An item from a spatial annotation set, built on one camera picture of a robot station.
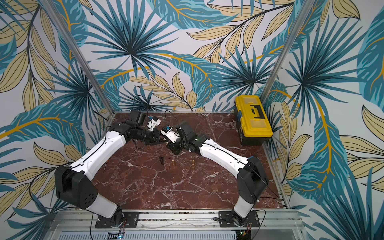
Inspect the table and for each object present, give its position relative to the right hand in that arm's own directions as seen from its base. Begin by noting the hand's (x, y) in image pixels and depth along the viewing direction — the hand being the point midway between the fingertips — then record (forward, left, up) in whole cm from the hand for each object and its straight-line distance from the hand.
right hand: (169, 143), depth 80 cm
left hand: (-2, +1, +4) cm, 4 cm away
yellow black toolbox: (+12, -51, -2) cm, 52 cm away
